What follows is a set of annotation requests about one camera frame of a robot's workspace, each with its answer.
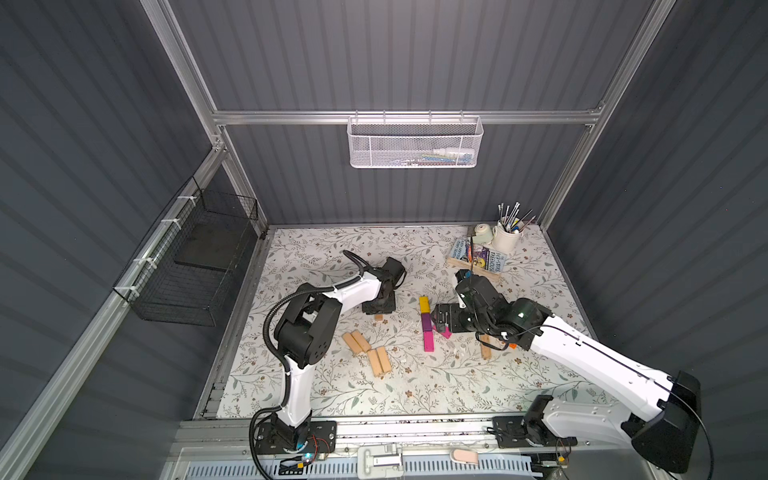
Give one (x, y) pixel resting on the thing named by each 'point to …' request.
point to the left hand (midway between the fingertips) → (386, 311)
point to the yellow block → (424, 304)
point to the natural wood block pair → (380, 361)
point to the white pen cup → (505, 241)
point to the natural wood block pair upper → (356, 342)
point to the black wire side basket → (184, 268)
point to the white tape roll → (484, 234)
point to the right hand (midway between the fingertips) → (449, 315)
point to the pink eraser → (467, 456)
